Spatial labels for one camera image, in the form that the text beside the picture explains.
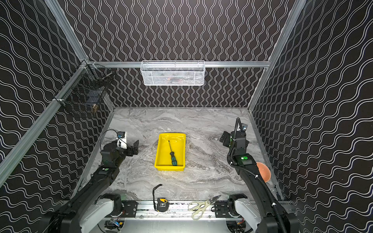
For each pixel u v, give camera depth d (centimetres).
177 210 75
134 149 77
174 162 88
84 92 93
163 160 90
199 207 75
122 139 70
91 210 54
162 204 74
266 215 40
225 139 74
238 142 59
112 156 64
